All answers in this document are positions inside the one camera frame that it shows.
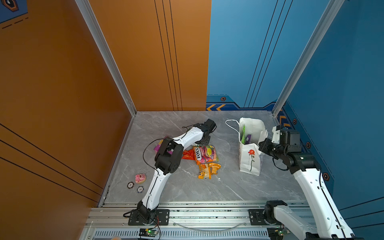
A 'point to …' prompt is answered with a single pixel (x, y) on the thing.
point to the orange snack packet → (206, 170)
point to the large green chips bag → (243, 136)
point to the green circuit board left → (148, 232)
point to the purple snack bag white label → (248, 139)
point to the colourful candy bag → (205, 154)
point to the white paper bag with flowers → (250, 155)
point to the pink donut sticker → (139, 178)
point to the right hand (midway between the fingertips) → (257, 142)
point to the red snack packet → (188, 154)
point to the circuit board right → (275, 233)
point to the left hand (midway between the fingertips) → (202, 139)
